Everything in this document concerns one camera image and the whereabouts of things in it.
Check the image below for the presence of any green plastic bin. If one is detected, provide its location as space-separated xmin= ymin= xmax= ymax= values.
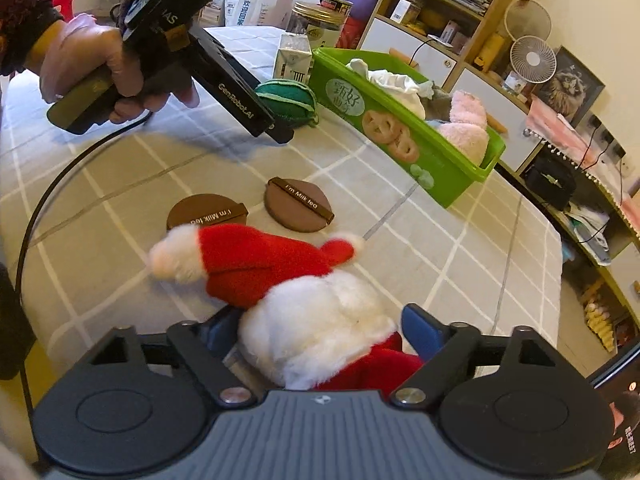
xmin=306 ymin=47 xmax=506 ymax=209

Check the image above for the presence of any black smartphone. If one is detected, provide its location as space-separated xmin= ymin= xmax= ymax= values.
xmin=585 ymin=345 xmax=640 ymax=480

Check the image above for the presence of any pink plush toy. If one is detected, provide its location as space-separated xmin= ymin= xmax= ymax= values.
xmin=437 ymin=91 xmax=492 ymax=167

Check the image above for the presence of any black bag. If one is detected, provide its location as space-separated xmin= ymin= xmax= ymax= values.
xmin=522 ymin=152 xmax=579 ymax=211

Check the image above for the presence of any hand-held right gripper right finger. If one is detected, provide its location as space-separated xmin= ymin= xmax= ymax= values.
xmin=390 ymin=304 xmax=556 ymax=407

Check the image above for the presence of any small silver carton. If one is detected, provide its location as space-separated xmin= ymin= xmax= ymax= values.
xmin=272 ymin=34 xmax=314 ymax=86

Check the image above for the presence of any green round pouch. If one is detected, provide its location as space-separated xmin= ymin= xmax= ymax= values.
xmin=254 ymin=78 xmax=320 ymax=129

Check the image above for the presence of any red box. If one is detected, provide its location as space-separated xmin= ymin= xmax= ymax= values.
xmin=341 ymin=15 xmax=370 ymax=50

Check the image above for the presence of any clear jar with gold lid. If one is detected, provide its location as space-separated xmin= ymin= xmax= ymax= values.
xmin=291 ymin=1 xmax=349 ymax=51

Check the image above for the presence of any pink cloth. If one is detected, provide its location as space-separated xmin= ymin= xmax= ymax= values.
xmin=525 ymin=95 xmax=640 ymax=213

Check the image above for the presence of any person's dark clothing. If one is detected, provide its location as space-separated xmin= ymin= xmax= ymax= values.
xmin=0 ymin=250 xmax=37 ymax=382

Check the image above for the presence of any white desk fan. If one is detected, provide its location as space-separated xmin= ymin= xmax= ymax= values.
xmin=510 ymin=35 xmax=557 ymax=84

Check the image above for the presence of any black cable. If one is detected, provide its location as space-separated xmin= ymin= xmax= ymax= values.
xmin=14 ymin=110 xmax=153 ymax=293

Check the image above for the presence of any white cloth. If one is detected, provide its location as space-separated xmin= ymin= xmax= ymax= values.
xmin=347 ymin=58 xmax=433 ymax=121

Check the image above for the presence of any brown round coaster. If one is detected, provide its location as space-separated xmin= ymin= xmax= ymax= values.
xmin=263 ymin=176 xmax=335 ymax=234
xmin=166 ymin=193 xmax=249 ymax=234

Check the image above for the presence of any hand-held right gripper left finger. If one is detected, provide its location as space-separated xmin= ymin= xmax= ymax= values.
xmin=90 ymin=307 xmax=257 ymax=407

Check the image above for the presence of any beige desk fan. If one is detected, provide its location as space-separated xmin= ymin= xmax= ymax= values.
xmin=504 ymin=0 xmax=552 ymax=43

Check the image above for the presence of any person's left hand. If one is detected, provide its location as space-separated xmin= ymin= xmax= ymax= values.
xmin=37 ymin=12 xmax=201 ymax=125

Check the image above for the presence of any red and white santa plush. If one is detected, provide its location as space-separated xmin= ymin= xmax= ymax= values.
xmin=149 ymin=224 xmax=426 ymax=392

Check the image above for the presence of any wooden shelf cabinet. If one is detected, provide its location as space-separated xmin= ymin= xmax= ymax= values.
xmin=357 ymin=0 xmax=640 ymax=321

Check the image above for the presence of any white drawer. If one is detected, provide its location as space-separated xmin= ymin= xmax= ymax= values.
xmin=452 ymin=67 xmax=544 ymax=174
xmin=360 ymin=16 xmax=459 ymax=79

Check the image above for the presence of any person's left forearm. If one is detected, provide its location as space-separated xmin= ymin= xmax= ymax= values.
xmin=0 ymin=0 xmax=67 ymax=77

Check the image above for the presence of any white paper bag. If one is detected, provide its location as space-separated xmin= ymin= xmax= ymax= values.
xmin=225 ymin=0 xmax=297 ymax=29

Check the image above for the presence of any row of yellow bottles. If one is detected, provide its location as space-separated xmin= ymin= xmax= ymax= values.
xmin=581 ymin=280 xmax=617 ymax=352

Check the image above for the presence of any framed animal picture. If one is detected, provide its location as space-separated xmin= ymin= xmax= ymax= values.
xmin=532 ymin=46 xmax=607 ymax=129

